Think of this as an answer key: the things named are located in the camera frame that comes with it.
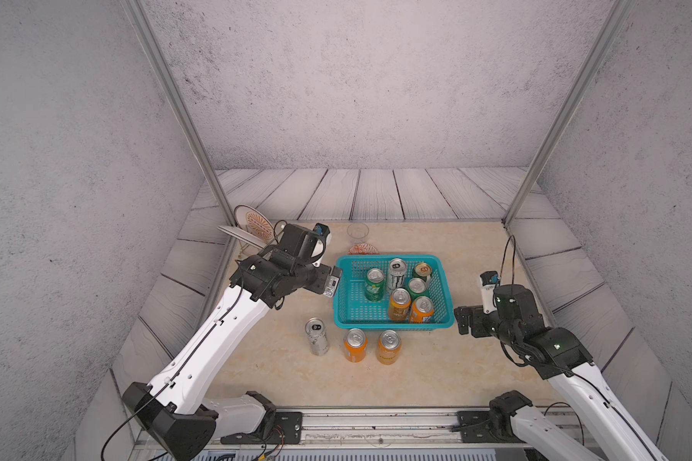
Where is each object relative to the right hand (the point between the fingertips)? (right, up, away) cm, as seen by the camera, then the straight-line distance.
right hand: (475, 309), depth 74 cm
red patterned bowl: (-27, +14, +34) cm, 46 cm away
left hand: (-37, +10, -2) cm, 39 cm away
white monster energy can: (-18, +7, +15) cm, 24 cm away
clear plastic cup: (-29, +21, +41) cm, 55 cm away
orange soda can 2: (-22, -11, +4) cm, 24 cm away
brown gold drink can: (-9, +8, +18) cm, 22 cm away
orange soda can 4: (-12, -3, +9) cm, 15 cm away
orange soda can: (-31, -10, +4) cm, 32 cm away
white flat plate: (-65, +19, +18) cm, 70 cm away
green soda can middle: (-12, +3, +15) cm, 19 cm away
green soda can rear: (-24, +4, +17) cm, 30 cm away
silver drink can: (-41, -6, +3) cm, 42 cm away
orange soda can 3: (-18, -1, +11) cm, 21 cm away
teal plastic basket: (-32, -5, +22) cm, 39 cm away
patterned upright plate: (-68, +26, +30) cm, 79 cm away
